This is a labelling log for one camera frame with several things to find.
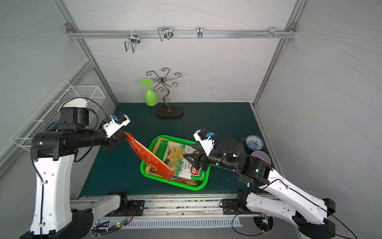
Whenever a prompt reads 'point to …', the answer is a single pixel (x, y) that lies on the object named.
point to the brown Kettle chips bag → (186, 181)
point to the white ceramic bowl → (80, 102)
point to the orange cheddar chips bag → (153, 163)
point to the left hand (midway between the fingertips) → (124, 132)
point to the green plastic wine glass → (151, 98)
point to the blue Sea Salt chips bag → (160, 151)
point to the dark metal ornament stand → (166, 112)
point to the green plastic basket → (143, 163)
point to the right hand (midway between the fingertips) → (188, 150)
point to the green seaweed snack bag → (172, 152)
